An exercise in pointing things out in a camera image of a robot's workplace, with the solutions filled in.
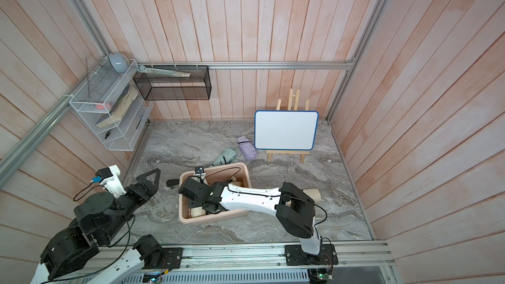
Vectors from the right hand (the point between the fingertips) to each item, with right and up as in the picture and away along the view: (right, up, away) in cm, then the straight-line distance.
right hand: (193, 197), depth 79 cm
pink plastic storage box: (+17, +8, +10) cm, 21 cm away
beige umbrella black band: (+3, -4, -5) cm, 7 cm away
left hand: (-7, +11, -17) cm, 22 cm away
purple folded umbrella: (+22, +19, +24) cm, 38 cm away
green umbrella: (+11, +14, +19) cm, 26 cm away
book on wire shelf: (-31, +37, 0) cm, 48 cm away
